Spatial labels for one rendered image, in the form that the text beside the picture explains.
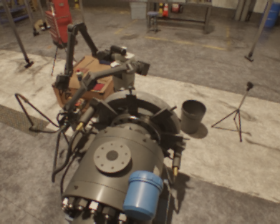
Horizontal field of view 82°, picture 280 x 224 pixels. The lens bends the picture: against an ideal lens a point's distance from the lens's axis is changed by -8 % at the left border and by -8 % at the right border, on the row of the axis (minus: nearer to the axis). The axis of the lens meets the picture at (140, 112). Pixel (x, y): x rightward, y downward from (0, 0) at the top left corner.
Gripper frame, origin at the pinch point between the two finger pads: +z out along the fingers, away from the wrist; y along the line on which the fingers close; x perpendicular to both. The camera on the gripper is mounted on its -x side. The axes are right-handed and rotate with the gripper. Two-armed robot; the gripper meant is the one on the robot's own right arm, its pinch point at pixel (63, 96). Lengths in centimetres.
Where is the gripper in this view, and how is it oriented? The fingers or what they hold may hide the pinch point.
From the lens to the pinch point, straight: 177.6
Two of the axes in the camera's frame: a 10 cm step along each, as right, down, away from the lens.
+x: 5.5, -0.8, 8.3
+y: 7.8, 4.2, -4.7
